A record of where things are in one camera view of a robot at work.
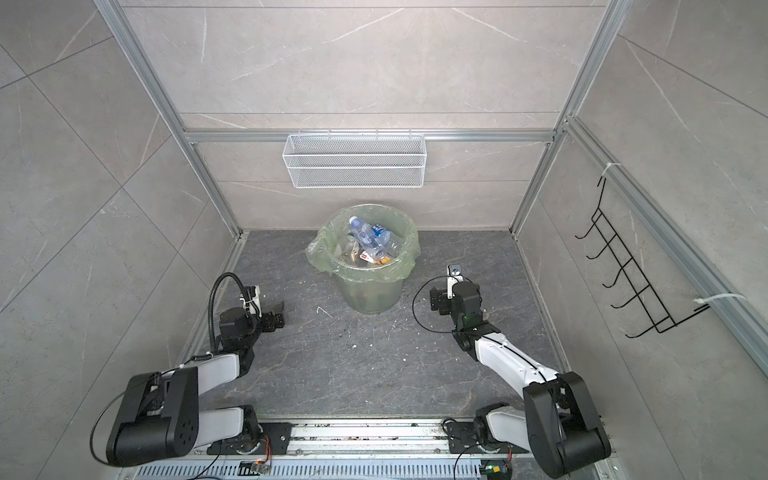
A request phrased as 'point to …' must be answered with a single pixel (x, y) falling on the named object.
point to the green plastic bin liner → (336, 249)
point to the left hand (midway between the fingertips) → (265, 297)
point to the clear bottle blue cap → (366, 235)
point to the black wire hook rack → (629, 268)
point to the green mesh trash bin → (370, 298)
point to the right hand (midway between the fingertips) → (451, 282)
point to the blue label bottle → (387, 240)
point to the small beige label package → (370, 259)
